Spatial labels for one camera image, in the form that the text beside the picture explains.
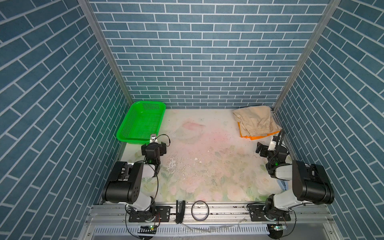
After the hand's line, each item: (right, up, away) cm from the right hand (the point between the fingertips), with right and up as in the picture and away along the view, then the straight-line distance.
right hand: (265, 142), depth 94 cm
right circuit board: (-4, -40, -22) cm, 46 cm away
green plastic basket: (-85, +15, +22) cm, 89 cm away
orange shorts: (-3, +2, +11) cm, 12 cm away
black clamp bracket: (-51, -31, -21) cm, 63 cm away
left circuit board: (-66, -40, -21) cm, 80 cm away
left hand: (-70, 0, 0) cm, 70 cm away
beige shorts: (-2, +14, +10) cm, 17 cm away
